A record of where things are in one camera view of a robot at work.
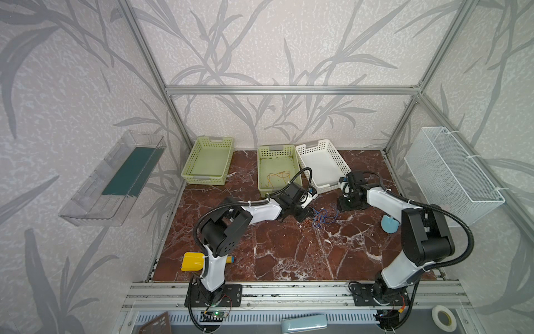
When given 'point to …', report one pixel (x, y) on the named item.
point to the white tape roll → (450, 328)
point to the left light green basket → (208, 163)
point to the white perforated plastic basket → (326, 165)
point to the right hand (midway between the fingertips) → (343, 199)
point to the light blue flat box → (304, 323)
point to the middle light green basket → (277, 164)
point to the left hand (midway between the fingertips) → (310, 205)
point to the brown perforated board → (158, 325)
